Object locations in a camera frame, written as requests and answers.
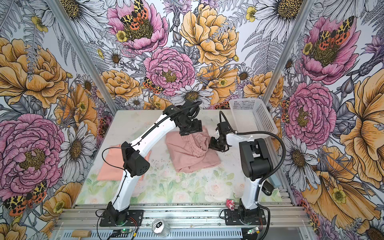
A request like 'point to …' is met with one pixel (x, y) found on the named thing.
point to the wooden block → (81, 233)
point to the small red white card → (230, 204)
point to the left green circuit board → (127, 230)
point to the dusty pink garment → (191, 152)
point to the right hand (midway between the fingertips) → (213, 149)
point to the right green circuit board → (254, 230)
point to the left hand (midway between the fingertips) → (194, 133)
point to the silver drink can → (160, 228)
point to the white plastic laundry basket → (251, 114)
